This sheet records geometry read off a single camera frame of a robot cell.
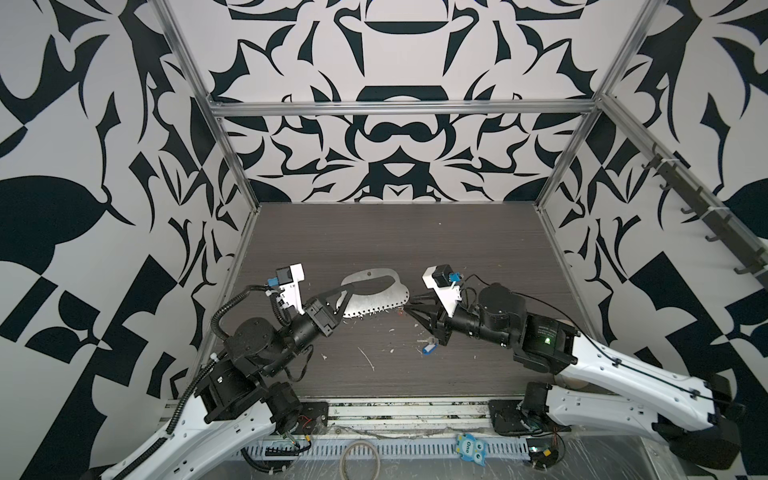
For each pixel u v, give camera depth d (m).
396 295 0.61
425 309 0.56
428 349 0.85
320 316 0.50
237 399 0.45
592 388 0.47
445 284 0.52
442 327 0.54
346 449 0.71
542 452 0.71
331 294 0.56
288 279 0.53
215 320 0.40
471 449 0.69
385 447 0.71
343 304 0.57
